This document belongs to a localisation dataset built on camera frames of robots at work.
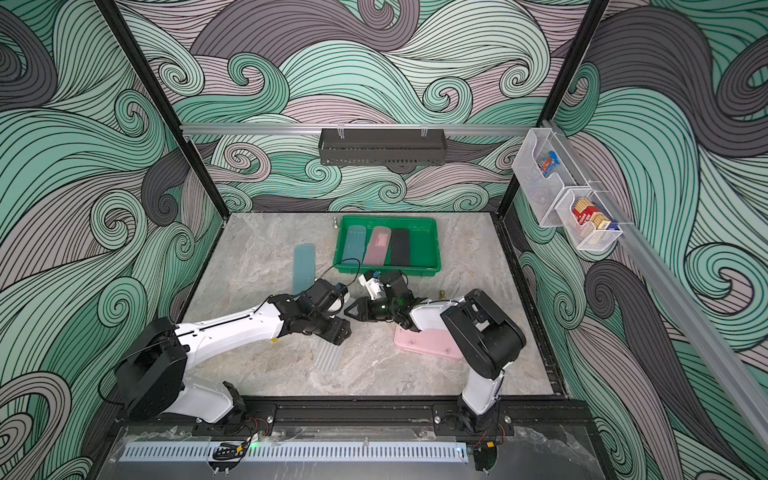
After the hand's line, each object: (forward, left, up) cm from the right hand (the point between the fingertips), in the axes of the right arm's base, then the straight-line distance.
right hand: (349, 312), depth 87 cm
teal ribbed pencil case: (+31, 0, -4) cm, 32 cm away
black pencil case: (+27, -17, -3) cm, 32 cm away
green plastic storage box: (+26, -26, -6) cm, 37 cm away
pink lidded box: (-8, -23, -3) cm, 24 cm away
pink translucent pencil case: (+29, -8, -5) cm, 30 cm away
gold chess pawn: (+9, -30, -6) cm, 32 cm away
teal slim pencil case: (+20, +18, -6) cm, 27 cm away
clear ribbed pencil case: (-12, +6, -2) cm, 14 cm away
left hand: (-5, +2, +1) cm, 5 cm away
